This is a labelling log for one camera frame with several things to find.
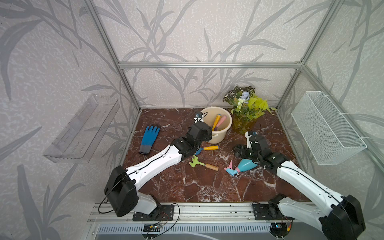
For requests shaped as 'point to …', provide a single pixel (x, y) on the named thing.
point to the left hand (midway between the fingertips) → (206, 127)
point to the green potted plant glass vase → (247, 107)
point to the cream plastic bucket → (210, 114)
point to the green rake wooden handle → (195, 161)
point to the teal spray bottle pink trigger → (244, 165)
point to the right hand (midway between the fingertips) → (237, 148)
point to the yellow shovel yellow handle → (216, 121)
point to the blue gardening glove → (149, 137)
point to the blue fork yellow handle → (208, 147)
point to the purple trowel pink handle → (222, 119)
